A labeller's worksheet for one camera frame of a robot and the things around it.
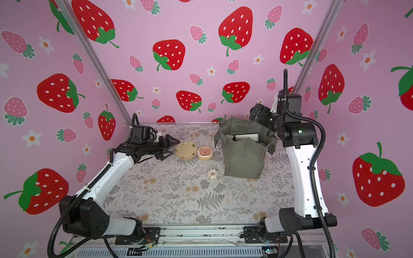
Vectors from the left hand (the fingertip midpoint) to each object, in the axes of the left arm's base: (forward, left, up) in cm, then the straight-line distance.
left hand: (178, 145), depth 79 cm
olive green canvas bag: (-2, -34, -8) cm, 35 cm away
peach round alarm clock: (+10, -12, -20) cm, 26 cm away
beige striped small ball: (-4, -17, -22) cm, 28 cm away
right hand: (+2, -35, +19) cm, 40 cm away
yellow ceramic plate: (+12, 0, -20) cm, 23 cm away
